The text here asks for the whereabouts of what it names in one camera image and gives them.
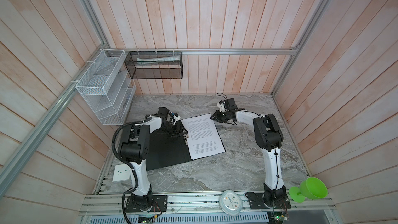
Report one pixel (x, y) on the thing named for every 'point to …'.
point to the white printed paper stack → (203, 137)
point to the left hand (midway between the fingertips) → (183, 135)
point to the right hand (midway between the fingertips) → (211, 117)
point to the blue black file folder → (166, 149)
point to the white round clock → (230, 202)
